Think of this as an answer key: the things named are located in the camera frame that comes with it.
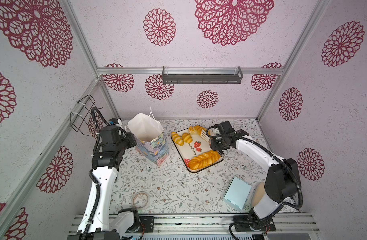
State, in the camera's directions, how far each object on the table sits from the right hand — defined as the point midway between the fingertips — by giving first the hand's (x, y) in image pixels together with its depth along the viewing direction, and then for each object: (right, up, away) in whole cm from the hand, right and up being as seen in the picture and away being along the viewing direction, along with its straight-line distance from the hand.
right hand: (213, 143), depth 89 cm
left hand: (-44, +4, -14) cm, 46 cm away
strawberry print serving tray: (-7, -3, +15) cm, 17 cm away
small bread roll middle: (-15, +3, +15) cm, 22 cm away
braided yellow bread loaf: (-5, -11, +5) cm, 13 cm away
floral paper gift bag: (-41, +5, +14) cm, 44 cm away
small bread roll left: (-22, +2, +14) cm, 26 cm away
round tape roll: (-41, -30, -8) cm, 52 cm away
